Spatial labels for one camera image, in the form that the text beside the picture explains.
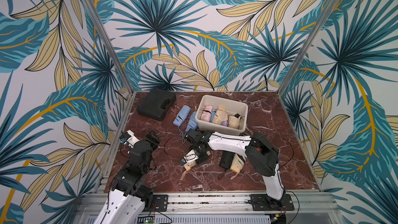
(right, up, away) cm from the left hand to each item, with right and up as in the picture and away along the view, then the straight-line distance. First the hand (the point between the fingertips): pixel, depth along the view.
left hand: (151, 136), depth 74 cm
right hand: (+20, -13, +15) cm, 28 cm away
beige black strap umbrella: (+43, -16, +9) cm, 47 cm away
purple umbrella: (+39, +4, +23) cm, 45 cm away
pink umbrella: (+27, +10, +25) cm, 38 cm away
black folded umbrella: (+38, -14, +10) cm, 42 cm away
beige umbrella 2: (+36, +9, +22) cm, 44 cm away
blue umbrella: (+18, +3, +23) cm, 30 cm away
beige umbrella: (+17, -18, +8) cm, 26 cm away
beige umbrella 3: (+45, +5, +23) cm, 50 cm away
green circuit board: (-1, -38, -3) cm, 39 cm away
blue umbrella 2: (+32, +11, +27) cm, 43 cm away
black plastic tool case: (-6, +16, +29) cm, 34 cm away
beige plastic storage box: (+43, +14, +22) cm, 50 cm away
